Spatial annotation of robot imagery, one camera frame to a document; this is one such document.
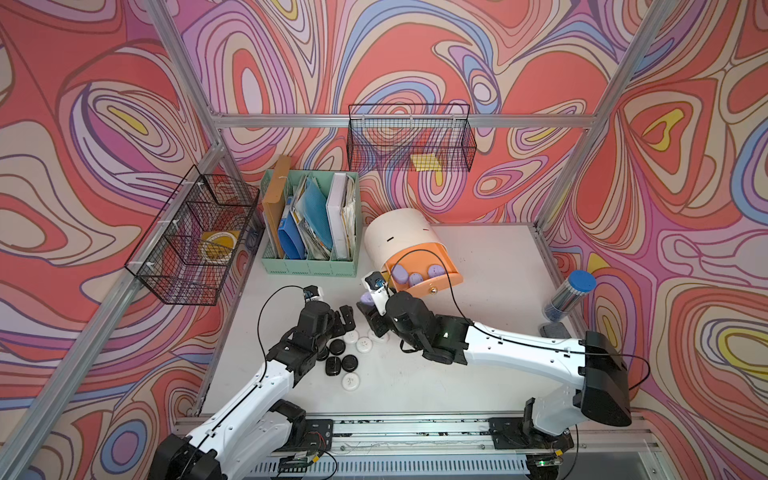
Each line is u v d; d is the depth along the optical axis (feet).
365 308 2.18
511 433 2.42
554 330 2.90
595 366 1.55
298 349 2.00
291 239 3.05
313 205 2.99
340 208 2.97
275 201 2.68
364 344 2.89
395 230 2.98
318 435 2.37
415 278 2.64
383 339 2.14
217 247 2.31
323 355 2.83
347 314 2.47
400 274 2.72
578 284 2.64
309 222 3.01
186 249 2.61
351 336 2.90
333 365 2.76
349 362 2.76
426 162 2.98
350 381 2.64
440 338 1.76
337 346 2.84
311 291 2.40
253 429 1.87
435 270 2.75
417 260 1.97
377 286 1.95
